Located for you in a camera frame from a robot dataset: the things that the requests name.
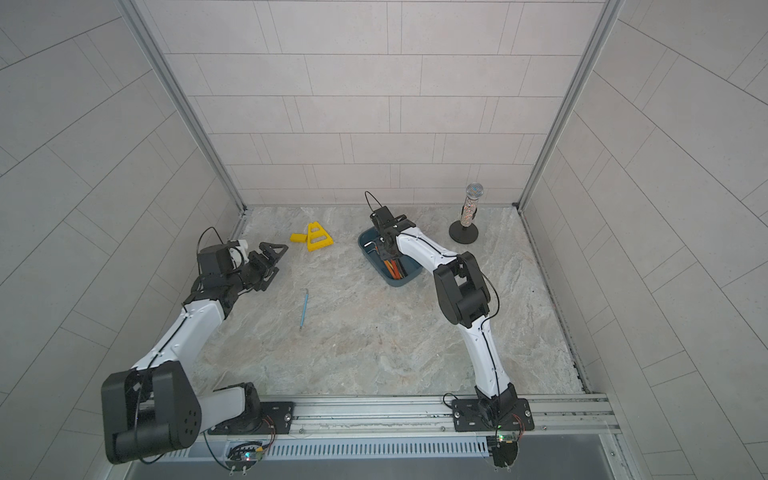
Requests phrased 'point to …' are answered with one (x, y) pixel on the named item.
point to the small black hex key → (370, 243)
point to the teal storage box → (408, 269)
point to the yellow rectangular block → (298, 237)
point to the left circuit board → (242, 456)
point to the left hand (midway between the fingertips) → (288, 252)
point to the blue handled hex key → (304, 309)
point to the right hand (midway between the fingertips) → (391, 247)
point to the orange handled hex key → (392, 275)
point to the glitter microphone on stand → (465, 231)
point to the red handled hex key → (395, 270)
